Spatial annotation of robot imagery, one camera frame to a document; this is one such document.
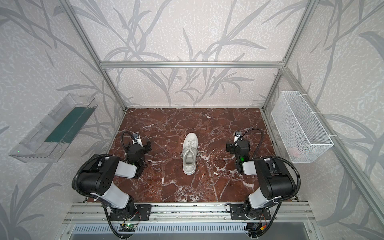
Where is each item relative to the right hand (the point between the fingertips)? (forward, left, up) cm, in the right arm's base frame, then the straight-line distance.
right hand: (237, 136), depth 95 cm
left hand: (-1, +62, +3) cm, 62 cm away
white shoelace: (-9, +30, +2) cm, 31 cm away
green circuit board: (-48, +59, -7) cm, 76 cm away
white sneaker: (-21, +30, +4) cm, 37 cm away
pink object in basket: (-18, -23, +14) cm, 32 cm away
